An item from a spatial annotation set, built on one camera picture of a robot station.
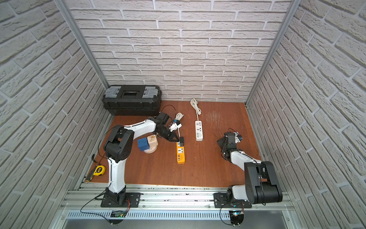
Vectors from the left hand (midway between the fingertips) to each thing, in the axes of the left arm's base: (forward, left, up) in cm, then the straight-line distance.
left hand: (179, 139), depth 94 cm
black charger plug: (-3, -2, +3) cm, 5 cm away
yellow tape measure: (-20, +47, -2) cm, 51 cm away
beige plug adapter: (-4, +17, +4) cm, 18 cm away
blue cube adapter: (-7, +22, +5) cm, 24 cm away
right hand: (-1, -30, 0) cm, 30 cm away
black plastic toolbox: (+23, +33, +14) cm, 43 cm away
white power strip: (+8, -14, -1) cm, 16 cm away
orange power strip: (-10, -1, 0) cm, 11 cm away
